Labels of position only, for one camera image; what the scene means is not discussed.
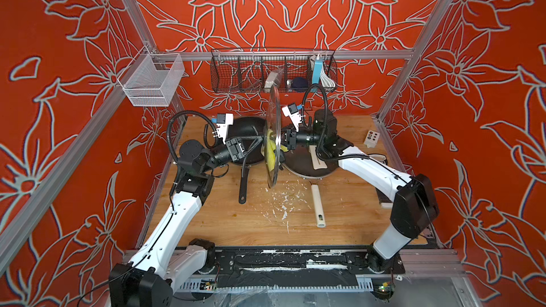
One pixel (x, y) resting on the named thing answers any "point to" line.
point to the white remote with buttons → (371, 138)
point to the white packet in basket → (274, 78)
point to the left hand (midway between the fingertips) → (261, 142)
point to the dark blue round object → (299, 84)
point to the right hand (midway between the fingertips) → (265, 139)
